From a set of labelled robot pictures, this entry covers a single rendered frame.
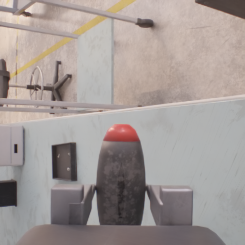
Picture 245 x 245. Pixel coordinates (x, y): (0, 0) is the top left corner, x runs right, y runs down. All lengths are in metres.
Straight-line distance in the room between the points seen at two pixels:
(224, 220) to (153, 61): 1.79
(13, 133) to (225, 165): 0.76
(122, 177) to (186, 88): 1.69
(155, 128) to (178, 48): 1.51
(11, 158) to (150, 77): 1.31
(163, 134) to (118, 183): 0.27
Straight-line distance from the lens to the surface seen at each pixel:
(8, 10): 4.72
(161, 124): 0.43
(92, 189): 0.16
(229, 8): 0.68
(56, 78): 3.46
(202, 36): 1.81
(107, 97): 1.93
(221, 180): 0.36
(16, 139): 1.01
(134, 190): 0.16
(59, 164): 0.74
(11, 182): 1.13
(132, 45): 2.32
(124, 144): 0.16
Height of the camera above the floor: 1.27
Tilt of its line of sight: 33 degrees down
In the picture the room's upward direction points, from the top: 89 degrees counter-clockwise
